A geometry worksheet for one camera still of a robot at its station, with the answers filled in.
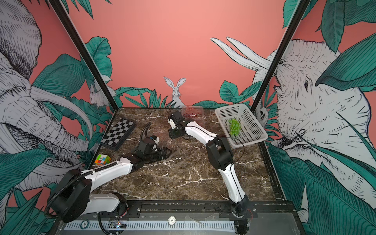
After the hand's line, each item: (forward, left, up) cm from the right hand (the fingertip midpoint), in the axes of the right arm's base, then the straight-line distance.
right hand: (170, 133), depth 96 cm
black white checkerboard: (-1, +38, -4) cm, 38 cm away
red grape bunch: (+18, -14, -1) cm, 23 cm away
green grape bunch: (+7, -45, -2) cm, 45 cm away
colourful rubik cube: (-19, +39, -2) cm, 43 cm away
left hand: (-14, -1, +1) cm, 14 cm away
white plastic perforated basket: (+7, -58, -9) cm, 59 cm away
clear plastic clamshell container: (+27, -16, -4) cm, 32 cm away
